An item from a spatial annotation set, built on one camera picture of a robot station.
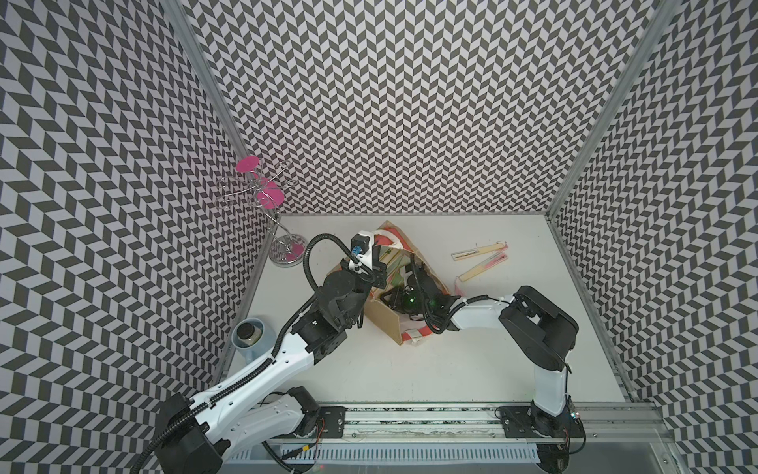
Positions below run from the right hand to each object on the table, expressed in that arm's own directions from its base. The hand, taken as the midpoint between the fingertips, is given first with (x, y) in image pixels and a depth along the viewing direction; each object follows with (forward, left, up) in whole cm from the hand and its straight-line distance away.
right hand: (382, 300), depth 90 cm
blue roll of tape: (-15, +33, +8) cm, 37 cm away
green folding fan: (+10, -4, +9) cm, 13 cm away
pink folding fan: (+13, -32, -3) cm, 35 cm away
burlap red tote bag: (-13, -5, +12) cm, 19 cm away
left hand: (0, 0, +27) cm, 27 cm away
